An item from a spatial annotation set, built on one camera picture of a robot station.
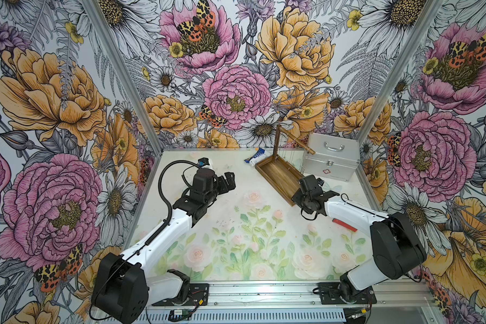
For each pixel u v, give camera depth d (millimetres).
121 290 398
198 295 737
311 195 710
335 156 992
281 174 1111
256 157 1152
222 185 728
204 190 614
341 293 694
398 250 446
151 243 459
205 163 715
